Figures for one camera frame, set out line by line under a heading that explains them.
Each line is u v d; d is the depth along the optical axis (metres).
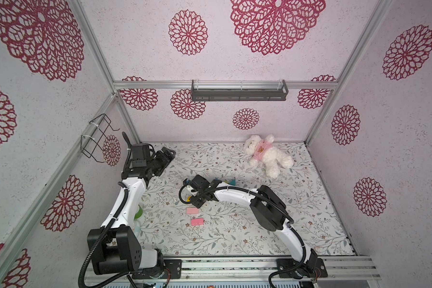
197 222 0.85
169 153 0.75
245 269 0.75
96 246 0.38
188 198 0.85
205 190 0.72
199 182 0.75
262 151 1.06
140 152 0.62
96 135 0.79
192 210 0.89
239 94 0.88
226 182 1.03
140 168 0.61
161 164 0.73
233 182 1.01
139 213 0.86
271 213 0.55
